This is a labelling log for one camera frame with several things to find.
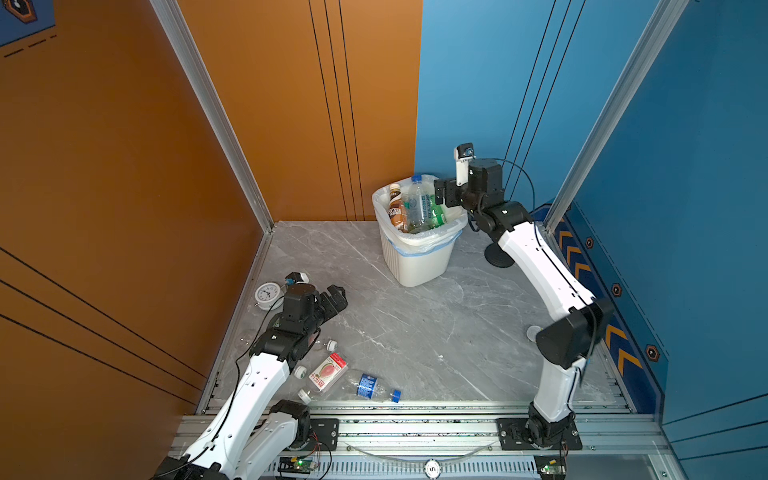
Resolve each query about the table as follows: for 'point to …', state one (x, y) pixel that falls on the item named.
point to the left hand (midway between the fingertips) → (334, 293)
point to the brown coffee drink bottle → (396, 208)
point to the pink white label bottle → (324, 376)
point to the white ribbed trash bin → (421, 270)
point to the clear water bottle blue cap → (419, 206)
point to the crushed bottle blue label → (368, 387)
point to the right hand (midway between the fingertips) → (450, 178)
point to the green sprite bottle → (437, 214)
